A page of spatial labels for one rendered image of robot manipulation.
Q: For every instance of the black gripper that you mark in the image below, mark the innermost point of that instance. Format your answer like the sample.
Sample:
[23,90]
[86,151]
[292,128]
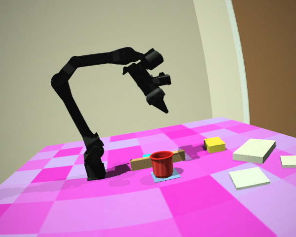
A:
[153,96]

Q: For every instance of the yellow rectangular block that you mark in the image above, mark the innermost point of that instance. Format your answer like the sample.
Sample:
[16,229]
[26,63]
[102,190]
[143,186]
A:
[214,145]

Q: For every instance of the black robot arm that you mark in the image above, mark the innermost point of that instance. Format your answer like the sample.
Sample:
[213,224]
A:
[94,166]

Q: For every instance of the dark red translucent cup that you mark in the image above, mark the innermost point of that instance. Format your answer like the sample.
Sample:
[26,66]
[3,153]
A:
[162,164]

